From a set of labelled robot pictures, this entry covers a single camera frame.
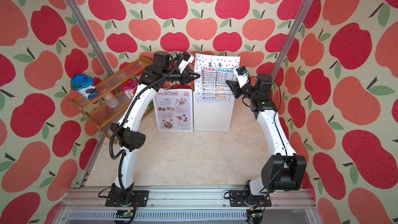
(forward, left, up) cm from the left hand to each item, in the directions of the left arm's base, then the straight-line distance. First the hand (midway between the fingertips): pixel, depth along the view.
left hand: (200, 78), depth 73 cm
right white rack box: (-2, -7, -22) cm, 24 cm away
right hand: (+1, -15, -2) cm, 15 cm away
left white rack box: (-1, +16, -22) cm, 27 cm away
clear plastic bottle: (+2, +52, -19) cm, 55 cm away
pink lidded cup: (+10, +42, -15) cm, 46 cm away
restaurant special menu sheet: (-1, +15, -23) cm, 28 cm away
